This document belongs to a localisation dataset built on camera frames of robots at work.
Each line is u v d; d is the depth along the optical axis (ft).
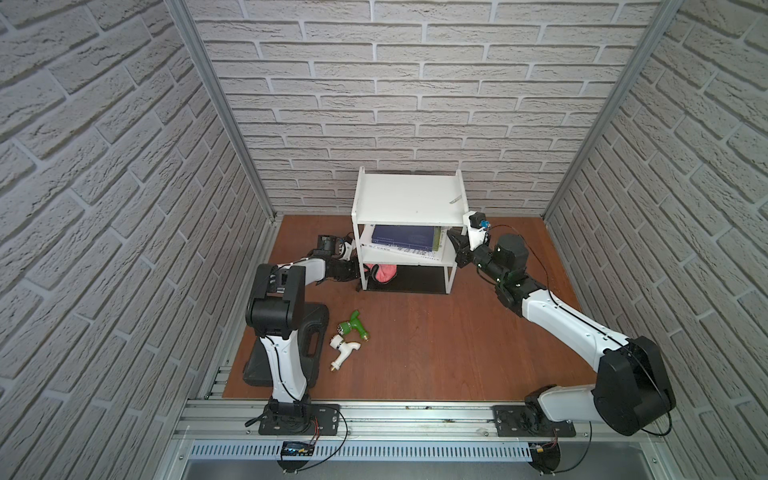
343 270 2.93
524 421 2.38
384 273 3.21
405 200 2.49
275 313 1.75
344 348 2.78
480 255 2.27
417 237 2.85
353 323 2.88
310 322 2.78
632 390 1.36
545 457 2.30
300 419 2.19
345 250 2.97
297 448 2.34
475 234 2.21
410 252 2.80
